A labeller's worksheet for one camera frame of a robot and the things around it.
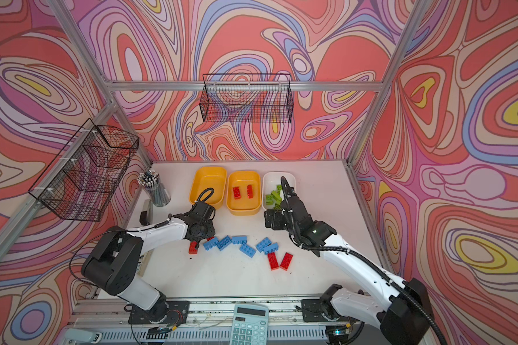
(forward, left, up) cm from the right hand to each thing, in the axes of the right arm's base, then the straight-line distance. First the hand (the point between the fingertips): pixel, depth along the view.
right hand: (276, 218), depth 80 cm
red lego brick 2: (+23, +11, -13) cm, 28 cm away
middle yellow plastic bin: (+24, +14, -15) cm, 31 cm away
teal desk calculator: (-32, +10, -13) cm, 36 cm away
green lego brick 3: (+24, -4, -13) cm, 28 cm away
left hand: (+4, +27, -15) cm, 31 cm away
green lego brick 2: (+19, -2, -13) cm, 23 cm away
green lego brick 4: (+14, -2, -14) cm, 20 cm away
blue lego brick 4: (-2, +15, -13) cm, 20 cm away
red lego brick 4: (-11, +2, -15) cm, 18 cm away
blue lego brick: (-6, +12, -14) cm, 19 cm away
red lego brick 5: (-11, -4, -15) cm, 19 cm away
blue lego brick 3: (-6, +2, -14) cm, 15 cm away
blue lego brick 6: (-4, +27, -13) cm, 30 cm away
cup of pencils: (+19, +52, +3) cm, 55 cm away
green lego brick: (+17, +2, -12) cm, 20 cm away
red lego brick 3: (-6, +34, -14) cm, 37 cm away
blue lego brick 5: (-3, +22, -14) cm, 26 cm away
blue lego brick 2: (-4, +5, -15) cm, 16 cm away
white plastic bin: (+28, +1, -11) cm, 30 cm away
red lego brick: (+23, +17, -14) cm, 32 cm away
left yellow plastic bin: (+35, +33, -15) cm, 50 cm away
